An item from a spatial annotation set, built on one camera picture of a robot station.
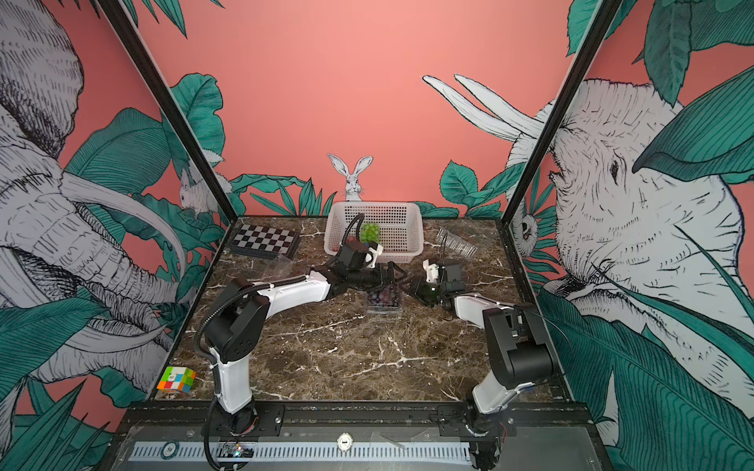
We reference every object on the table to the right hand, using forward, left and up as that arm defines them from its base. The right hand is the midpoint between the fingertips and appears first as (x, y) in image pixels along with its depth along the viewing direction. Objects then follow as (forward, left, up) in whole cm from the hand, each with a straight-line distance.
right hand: (402, 283), depth 91 cm
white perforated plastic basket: (+33, 0, -8) cm, 34 cm away
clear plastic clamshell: (+16, -19, 0) cm, 25 cm away
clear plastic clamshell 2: (+10, +44, -6) cm, 46 cm away
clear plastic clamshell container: (-7, +8, -4) cm, 11 cm away
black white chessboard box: (+21, +51, -4) cm, 55 cm away
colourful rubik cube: (-29, +59, -2) cm, 66 cm away
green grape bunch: (+23, +12, -1) cm, 26 cm away
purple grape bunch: (-2, +5, -3) cm, 6 cm away
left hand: (-1, 0, +5) cm, 5 cm away
